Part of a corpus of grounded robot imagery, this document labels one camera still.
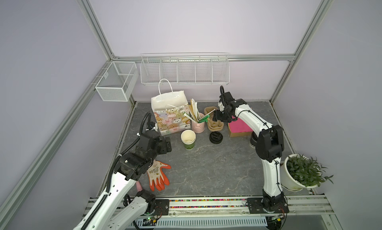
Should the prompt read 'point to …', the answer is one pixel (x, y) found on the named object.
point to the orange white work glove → (157, 179)
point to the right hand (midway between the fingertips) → (217, 118)
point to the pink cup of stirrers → (198, 119)
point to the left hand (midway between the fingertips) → (162, 141)
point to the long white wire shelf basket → (185, 68)
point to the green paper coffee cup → (188, 137)
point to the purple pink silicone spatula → (139, 186)
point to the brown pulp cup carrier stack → (212, 125)
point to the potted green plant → (298, 172)
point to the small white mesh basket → (117, 81)
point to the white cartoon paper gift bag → (169, 107)
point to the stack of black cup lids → (216, 137)
